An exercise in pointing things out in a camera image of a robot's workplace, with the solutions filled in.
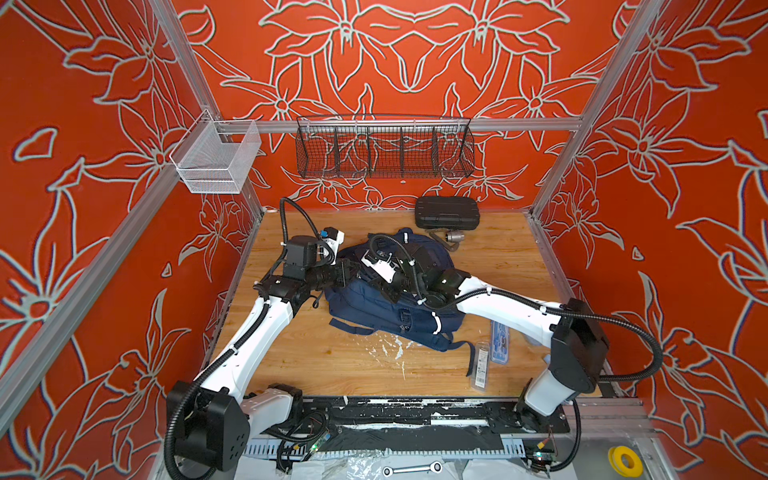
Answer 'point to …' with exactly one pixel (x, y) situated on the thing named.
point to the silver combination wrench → (436, 467)
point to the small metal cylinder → (454, 236)
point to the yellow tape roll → (626, 461)
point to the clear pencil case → (480, 367)
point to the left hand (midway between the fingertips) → (358, 264)
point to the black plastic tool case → (450, 213)
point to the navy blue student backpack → (358, 308)
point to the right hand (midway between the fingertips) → (369, 275)
